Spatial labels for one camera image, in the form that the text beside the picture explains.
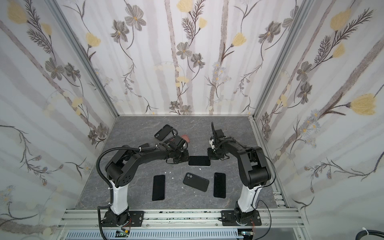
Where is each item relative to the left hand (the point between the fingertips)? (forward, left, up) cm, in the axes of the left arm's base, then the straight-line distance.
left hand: (188, 156), depth 95 cm
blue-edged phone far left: (+10, +30, -3) cm, 32 cm away
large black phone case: (-16, -4, -2) cm, 17 cm away
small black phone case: (+23, +19, -4) cm, 30 cm away
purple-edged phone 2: (-18, +18, -4) cm, 26 cm away
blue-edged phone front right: (-21, -18, -3) cm, 28 cm away
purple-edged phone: (-2, -7, -3) cm, 8 cm away
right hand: (0, -12, 0) cm, 12 cm away
